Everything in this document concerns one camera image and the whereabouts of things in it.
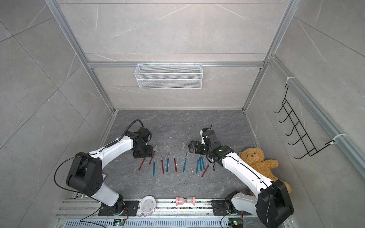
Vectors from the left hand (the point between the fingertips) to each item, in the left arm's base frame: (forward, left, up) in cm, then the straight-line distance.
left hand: (150, 153), depth 88 cm
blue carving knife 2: (-7, -30, -5) cm, 31 cm away
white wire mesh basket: (+48, -12, +25) cm, 56 cm away
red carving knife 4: (-4, +6, -6) cm, 9 cm away
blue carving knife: (-5, -34, -6) cm, 35 cm away
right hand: (0, -29, +8) cm, 30 cm away
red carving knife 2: (-5, -16, -6) cm, 18 cm away
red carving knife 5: (+5, -2, -4) cm, 6 cm away
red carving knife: (-11, -34, -5) cm, 37 cm away
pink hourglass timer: (-27, -20, -2) cm, 34 cm away
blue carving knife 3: (-5, -22, -6) cm, 24 cm away
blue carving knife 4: (-5, -11, -6) cm, 13 cm away
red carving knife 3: (-6, -8, -5) cm, 11 cm away
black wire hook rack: (-9, -78, +26) cm, 82 cm away
